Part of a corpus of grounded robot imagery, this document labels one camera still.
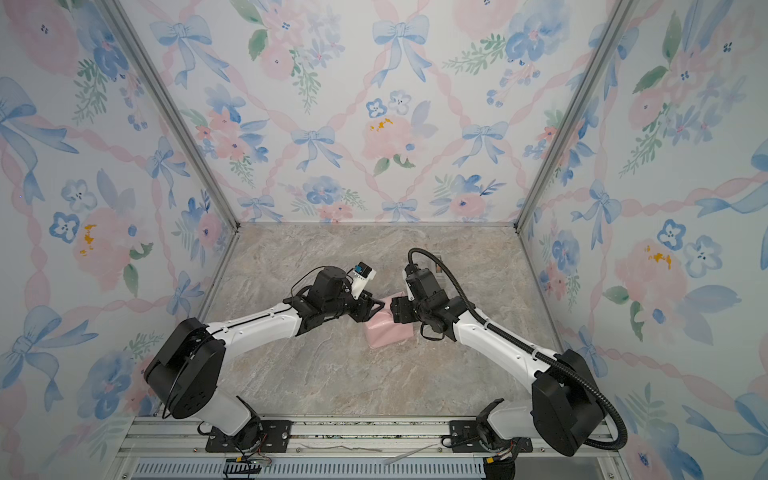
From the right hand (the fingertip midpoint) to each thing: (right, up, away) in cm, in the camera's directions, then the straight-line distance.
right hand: (401, 303), depth 85 cm
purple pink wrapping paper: (-5, -7, -3) cm, 9 cm away
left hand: (-6, +1, 0) cm, 6 cm away
